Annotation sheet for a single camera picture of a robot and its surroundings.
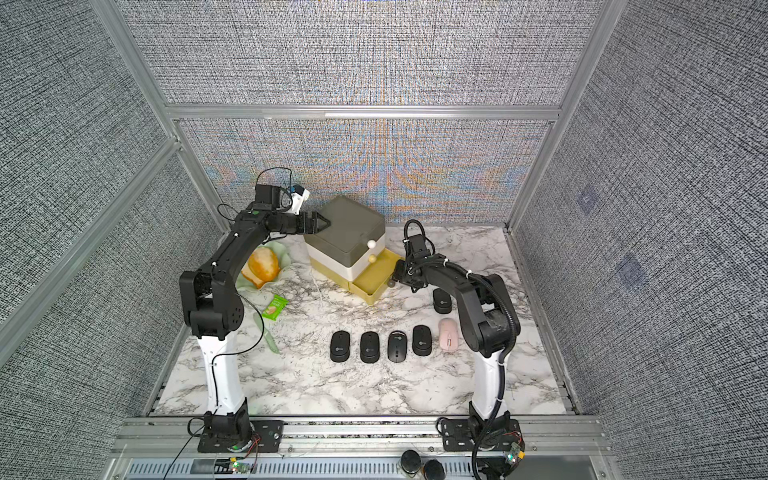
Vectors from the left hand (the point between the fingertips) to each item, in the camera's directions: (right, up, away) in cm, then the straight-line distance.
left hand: (325, 219), depth 94 cm
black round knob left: (+24, -55, -30) cm, 67 cm away
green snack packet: (-16, -28, +1) cm, 32 cm away
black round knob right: (+29, -56, -32) cm, 70 cm away
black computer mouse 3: (+14, -38, -8) cm, 41 cm away
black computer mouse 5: (+37, -26, +1) cm, 45 cm away
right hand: (+23, -15, +6) cm, 28 cm away
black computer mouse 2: (+22, -37, -8) cm, 44 cm away
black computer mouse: (+29, -36, -6) cm, 47 cm away
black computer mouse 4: (+6, -37, -8) cm, 39 cm away
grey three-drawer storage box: (+9, -10, -8) cm, 16 cm away
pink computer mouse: (+37, -34, -6) cm, 51 cm away
